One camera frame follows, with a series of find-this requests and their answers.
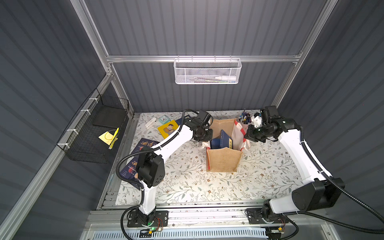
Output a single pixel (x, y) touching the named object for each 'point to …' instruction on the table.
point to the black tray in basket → (110, 116)
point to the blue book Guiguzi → (226, 140)
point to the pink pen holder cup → (244, 122)
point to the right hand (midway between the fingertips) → (247, 135)
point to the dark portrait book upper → (144, 143)
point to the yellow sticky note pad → (107, 137)
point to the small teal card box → (164, 119)
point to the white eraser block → (150, 122)
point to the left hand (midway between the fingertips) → (213, 139)
